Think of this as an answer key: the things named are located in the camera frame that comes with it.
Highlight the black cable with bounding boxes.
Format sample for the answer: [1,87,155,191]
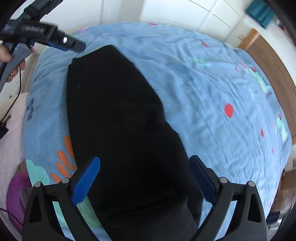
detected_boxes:
[0,208,25,227]
[0,68,23,123]

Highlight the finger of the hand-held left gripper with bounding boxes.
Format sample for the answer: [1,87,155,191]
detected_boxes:
[54,30,87,52]
[48,42,70,52]

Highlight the purple round object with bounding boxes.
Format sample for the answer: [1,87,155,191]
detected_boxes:
[6,171,36,235]

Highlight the black device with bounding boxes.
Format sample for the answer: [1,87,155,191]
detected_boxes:
[0,115,11,140]

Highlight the wooden nightstand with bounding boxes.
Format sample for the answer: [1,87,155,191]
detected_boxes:
[274,169,296,217]

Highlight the pale pink rug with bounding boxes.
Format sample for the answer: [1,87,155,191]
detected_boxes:
[0,92,31,210]

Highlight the wooden headboard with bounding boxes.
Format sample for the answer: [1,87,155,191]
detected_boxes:
[238,28,296,144]

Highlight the blue printed blanket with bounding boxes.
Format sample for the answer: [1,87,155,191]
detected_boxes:
[23,22,293,241]

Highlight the short teal curtain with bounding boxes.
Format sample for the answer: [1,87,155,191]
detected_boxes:
[245,0,275,29]

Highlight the person's left hand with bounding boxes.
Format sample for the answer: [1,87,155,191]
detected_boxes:
[0,45,26,83]

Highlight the white wardrobe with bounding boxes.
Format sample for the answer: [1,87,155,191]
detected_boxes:
[102,0,255,45]

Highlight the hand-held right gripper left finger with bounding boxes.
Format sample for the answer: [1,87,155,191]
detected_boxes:
[22,156,109,241]

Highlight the black pants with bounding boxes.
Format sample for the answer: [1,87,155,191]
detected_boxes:
[66,45,204,241]

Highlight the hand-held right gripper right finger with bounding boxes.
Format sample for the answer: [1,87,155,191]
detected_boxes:
[189,155,269,241]

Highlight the dinosaur print pillow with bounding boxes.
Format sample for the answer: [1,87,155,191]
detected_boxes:
[270,100,293,151]
[231,44,278,100]

